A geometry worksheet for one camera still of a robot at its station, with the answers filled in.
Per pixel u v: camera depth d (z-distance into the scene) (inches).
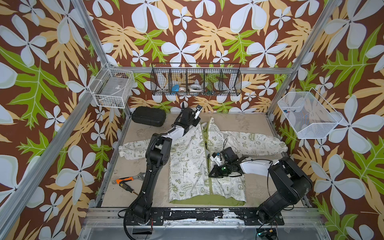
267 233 29.4
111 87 33.9
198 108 36.4
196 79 38.9
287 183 17.9
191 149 37.8
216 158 33.8
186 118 33.6
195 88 38.8
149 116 45.3
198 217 29.5
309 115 32.1
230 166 28.3
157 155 24.8
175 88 36.8
